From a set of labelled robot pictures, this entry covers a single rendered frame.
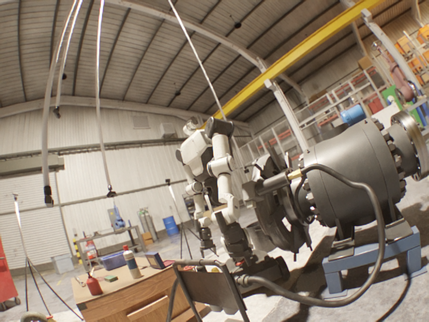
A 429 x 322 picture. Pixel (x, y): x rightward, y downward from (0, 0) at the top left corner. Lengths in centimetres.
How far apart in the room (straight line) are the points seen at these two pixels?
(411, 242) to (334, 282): 47
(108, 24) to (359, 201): 889
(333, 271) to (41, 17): 944
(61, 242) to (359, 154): 918
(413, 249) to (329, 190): 60
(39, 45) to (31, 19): 142
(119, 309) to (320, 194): 131
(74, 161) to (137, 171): 336
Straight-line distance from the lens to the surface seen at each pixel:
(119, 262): 193
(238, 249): 86
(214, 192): 116
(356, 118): 151
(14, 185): 995
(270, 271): 148
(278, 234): 117
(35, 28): 910
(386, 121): 492
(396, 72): 538
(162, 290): 131
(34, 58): 998
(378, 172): 107
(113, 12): 854
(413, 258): 118
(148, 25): 878
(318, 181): 109
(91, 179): 944
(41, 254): 927
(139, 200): 957
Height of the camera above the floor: 78
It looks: 12 degrees up
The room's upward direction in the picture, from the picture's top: 21 degrees counter-clockwise
